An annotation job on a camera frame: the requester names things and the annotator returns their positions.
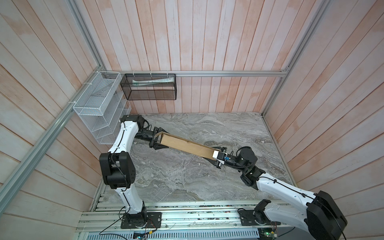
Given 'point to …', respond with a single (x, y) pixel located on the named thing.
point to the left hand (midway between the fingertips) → (170, 141)
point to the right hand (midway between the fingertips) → (205, 150)
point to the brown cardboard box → (187, 146)
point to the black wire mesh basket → (149, 86)
